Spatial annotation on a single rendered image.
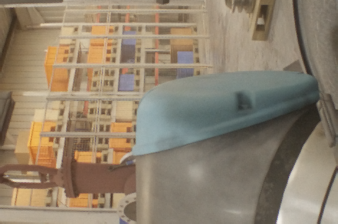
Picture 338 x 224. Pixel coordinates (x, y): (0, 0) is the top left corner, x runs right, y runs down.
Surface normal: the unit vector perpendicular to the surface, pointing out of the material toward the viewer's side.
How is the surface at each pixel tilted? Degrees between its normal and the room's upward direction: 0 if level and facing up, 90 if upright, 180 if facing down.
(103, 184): 92
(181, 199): 50
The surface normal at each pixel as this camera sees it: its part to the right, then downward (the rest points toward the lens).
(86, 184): 0.04, 0.62
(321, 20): -0.68, 0.58
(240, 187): -0.60, -0.23
